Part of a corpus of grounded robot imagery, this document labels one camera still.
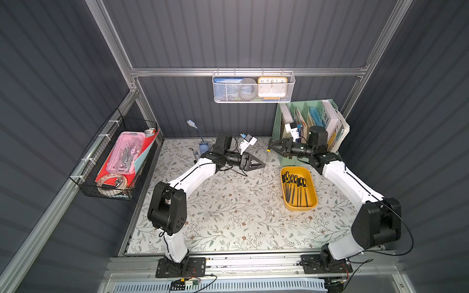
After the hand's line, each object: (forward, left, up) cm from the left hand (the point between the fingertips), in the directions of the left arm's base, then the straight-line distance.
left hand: (259, 165), depth 75 cm
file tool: (+5, -4, +4) cm, 7 cm away
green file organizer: (+18, -19, -20) cm, 33 cm away
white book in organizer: (+28, -44, -4) cm, 52 cm away
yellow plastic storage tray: (+3, -23, -25) cm, 35 cm away
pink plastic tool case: (+7, +54, +5) cm, 55 cm away
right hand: (+7, -6, +5) cm, 11 cm away
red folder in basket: (-7, +51, +2) cm, 51 cm away
